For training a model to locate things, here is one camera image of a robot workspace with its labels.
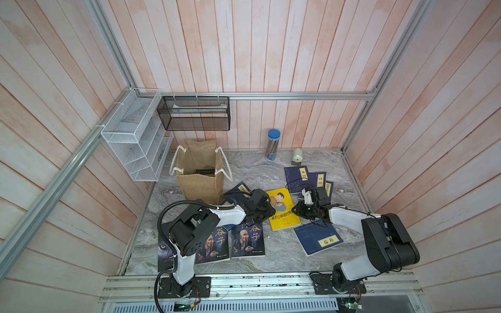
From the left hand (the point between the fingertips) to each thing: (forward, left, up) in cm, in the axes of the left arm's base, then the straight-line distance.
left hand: (274, 215), depth 91 cm
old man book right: (-12, +13, 0) cm, 17 cm away
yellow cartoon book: (-1, -4, -1) cm, 5 cm away
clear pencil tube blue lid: (+37, -1, +14) cm, 40 cm away
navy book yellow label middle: (+21, -25, +2) cm, 33 cm away
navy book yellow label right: (+16, -31, 0) cm, 34 cm away
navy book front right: (-10, -17, -1) cm, 20 cm away
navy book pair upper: (+11, +18, +1) cm, 22 cm away
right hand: (+5, -10, -1) cm, 11 cm away
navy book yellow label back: (+25, -16, -4) cm, 29 cm away
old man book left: (-15, +26, -1) cm, 30 cm away
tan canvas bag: (+28, +39, +3) cm, 48 cm away
